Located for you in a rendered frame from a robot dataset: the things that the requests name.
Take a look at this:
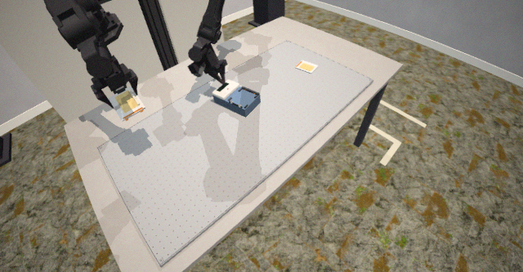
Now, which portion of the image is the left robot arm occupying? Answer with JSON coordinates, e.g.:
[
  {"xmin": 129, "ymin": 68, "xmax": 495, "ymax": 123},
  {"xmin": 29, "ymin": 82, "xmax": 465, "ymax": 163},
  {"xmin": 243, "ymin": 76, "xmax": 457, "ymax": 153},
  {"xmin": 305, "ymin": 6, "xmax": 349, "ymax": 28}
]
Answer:
[{"xmin": 187, "ymin": 0, "xmax": 225, "ymax": 77}]

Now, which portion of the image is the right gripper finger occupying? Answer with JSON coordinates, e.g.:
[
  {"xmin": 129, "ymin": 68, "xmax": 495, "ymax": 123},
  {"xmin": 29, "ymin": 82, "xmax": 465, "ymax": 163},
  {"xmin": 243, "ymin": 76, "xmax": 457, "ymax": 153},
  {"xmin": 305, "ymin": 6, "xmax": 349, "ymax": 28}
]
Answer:
[
  {"xmin": 96, "ymin": 90, "xmax": 114, "ymax": 108},
  {"xmin": 130, "ymin": 78, "xmax": 138, "ymax": 95}
]

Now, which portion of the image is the white cassette with yellow panel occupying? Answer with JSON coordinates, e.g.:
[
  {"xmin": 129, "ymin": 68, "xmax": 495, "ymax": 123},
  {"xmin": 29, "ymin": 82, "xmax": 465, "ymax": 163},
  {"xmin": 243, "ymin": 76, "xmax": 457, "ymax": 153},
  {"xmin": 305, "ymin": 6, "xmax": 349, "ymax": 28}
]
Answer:
[
  {"xmin": 108, "ymin": 87, "xmax": 145, "ymax": 122},
  {"xmin": 295, "ymin": 60, "xmax": 318, "ymax": 74}
]

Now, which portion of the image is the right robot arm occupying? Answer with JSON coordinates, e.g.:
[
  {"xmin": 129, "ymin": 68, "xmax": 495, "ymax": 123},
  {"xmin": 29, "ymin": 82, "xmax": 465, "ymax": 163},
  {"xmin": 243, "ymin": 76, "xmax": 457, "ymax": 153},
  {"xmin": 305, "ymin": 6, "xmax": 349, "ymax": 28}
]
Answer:
[{"xmin": 43, "ymin": 0, "xmax": 127, "ymax": 94}]

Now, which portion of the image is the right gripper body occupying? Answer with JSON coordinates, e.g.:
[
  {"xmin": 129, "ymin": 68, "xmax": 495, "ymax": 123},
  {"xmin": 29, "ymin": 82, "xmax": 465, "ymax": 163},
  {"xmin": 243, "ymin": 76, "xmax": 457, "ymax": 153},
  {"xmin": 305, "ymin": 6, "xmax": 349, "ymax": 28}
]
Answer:
[{"xmin": 91, "ymin": 64, "xmax": 137, "ymax": 94}]

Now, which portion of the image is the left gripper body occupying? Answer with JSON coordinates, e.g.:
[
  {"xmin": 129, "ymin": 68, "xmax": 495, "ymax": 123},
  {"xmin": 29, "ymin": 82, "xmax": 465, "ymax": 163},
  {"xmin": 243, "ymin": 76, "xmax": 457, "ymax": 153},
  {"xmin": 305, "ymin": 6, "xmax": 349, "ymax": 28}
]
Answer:
[{"xmin": 204, "ymin": 50, "xmax": 227, "ymax": 74}]

